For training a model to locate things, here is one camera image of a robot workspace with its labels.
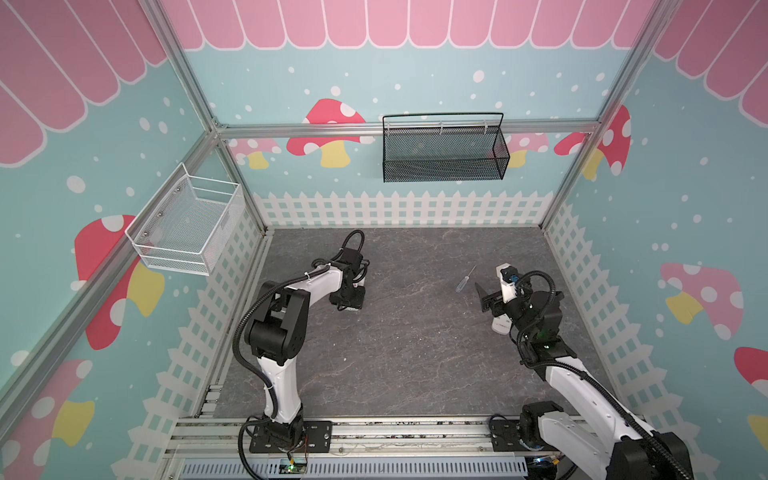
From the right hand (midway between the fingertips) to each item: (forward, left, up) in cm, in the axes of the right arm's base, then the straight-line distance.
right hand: (493, 276), depth 81 cm
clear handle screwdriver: (+11, +3, -19) cm, 22 cm away
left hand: (+2, +41, -20) cm, 46 cm away
